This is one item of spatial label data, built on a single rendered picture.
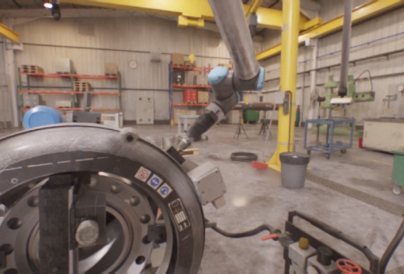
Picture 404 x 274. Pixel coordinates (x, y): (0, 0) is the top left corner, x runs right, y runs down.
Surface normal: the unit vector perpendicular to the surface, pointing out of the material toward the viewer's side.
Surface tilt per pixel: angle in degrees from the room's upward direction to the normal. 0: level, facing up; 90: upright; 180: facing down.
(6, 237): 90
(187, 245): 90
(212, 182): 90
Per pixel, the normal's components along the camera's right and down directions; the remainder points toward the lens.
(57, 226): 0.40, 0.11
